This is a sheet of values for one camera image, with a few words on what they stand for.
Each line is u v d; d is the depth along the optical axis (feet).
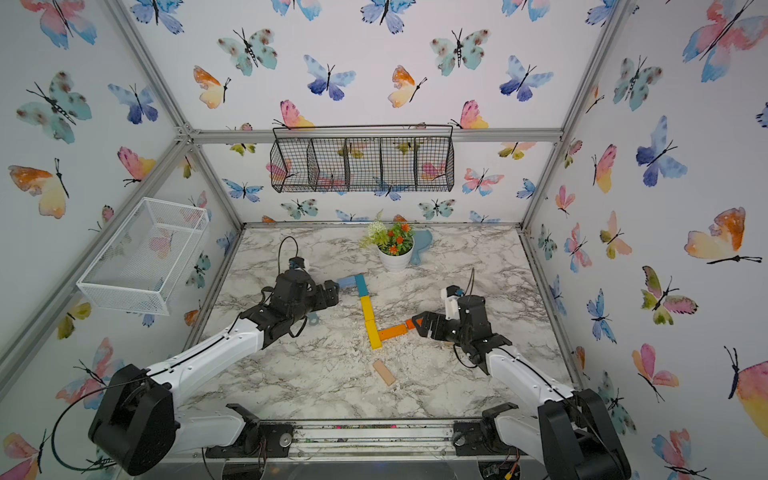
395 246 3.16
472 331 2.17
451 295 2.58
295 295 2.15
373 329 3.05
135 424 1.32
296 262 2.43
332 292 2.53
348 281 3.42
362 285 3.37
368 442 2.45
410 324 3.07
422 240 3.96
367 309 3.16
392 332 3.06
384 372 2.78
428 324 2.48
